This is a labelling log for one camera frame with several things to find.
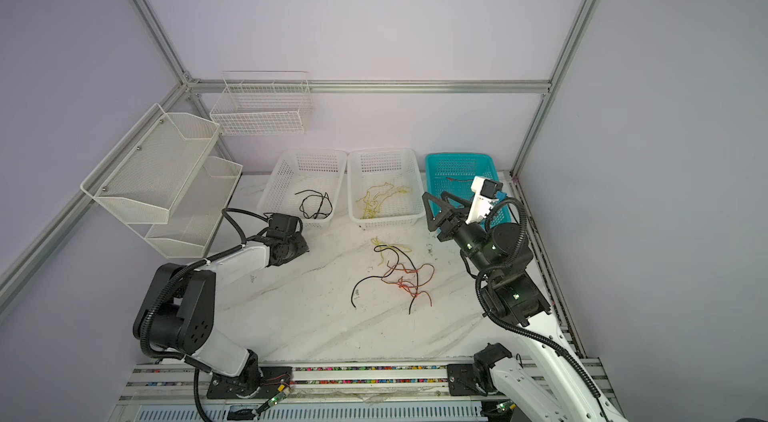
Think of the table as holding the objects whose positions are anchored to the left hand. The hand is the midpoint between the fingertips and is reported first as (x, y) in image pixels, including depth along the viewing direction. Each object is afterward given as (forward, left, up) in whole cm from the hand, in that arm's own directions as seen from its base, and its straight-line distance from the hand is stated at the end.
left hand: (297, 247), depth 94 cm
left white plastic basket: (+32, +3, -5) cm, 33 cm away
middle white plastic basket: (+29, -27, -2) cm, 40 cm away
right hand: (-9, -38, +37) cm, 54 cm away
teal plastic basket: (+35, -56, -1) cm, 66 cm away
